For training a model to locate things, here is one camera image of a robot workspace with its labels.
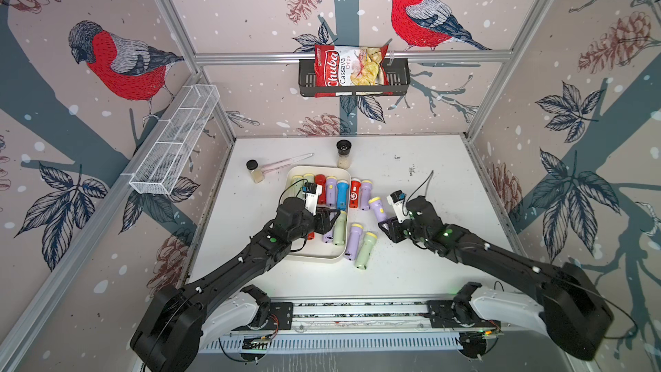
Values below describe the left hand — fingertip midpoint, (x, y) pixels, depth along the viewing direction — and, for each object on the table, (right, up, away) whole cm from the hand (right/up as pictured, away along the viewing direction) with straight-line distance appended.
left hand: (340, 207), depth 79 cm
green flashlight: (0, -9, +9) cm, 13 cm away
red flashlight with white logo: (+6, +2, +19) cm, 20 cm away
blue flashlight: (+1, +1, +19) cm, 19 cm away
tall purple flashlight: (-4, -12, +7) cm, 14 cm away
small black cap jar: (-34, +9, +23) cm, 42 cm away
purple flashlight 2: (-3, +3, +19) cm, 20 cm away
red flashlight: (-10, -12, +9) cm, 18 cm away
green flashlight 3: (-12, +8, +23) cm, 27 cm away
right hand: (+14, -6, +5) cm, 16 cm away
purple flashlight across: (+13, -2, +5) cm, 14 cm away
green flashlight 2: (+8, -16, +4) cm, 19 cm away
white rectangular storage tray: (-8, -17, +9) cm, 21 cm away
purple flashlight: (+10, +4, +20) cm, 23 cm away
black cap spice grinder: (+2, +19, +23) cm, 30 cm away
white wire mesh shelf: (-53, +28, +7) cm, 60 cm away
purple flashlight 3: (+5, -13, +7) cm, 16 cm away
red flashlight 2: (-8, +7, +22) cm, 24 cm away
